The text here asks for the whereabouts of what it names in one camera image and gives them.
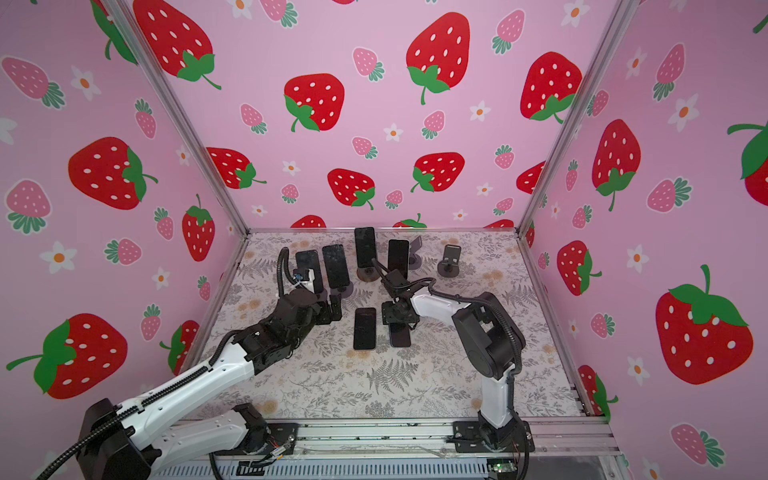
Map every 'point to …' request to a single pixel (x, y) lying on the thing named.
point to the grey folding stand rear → (414, 258)
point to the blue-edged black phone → (399, 334)
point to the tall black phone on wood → (365, 244)
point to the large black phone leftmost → (309, 259)
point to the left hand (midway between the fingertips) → (328, 295)
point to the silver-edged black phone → (399, 256)
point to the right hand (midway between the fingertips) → (392, 316)
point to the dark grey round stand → (450, 267)
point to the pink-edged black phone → (364, 328)
